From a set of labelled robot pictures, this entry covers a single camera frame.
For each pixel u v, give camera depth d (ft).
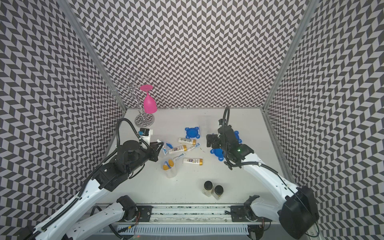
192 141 3.22
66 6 2.34
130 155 1.65
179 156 2.99
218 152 3.00
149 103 2.99
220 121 2.27
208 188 2.37
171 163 2.63
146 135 1.97
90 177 1.54
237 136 2.17
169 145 3.07
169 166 2.58
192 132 3.44
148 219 2.33
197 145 3.16
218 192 2.36
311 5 2.20
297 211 1.26
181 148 3.08
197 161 2.91
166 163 2.63
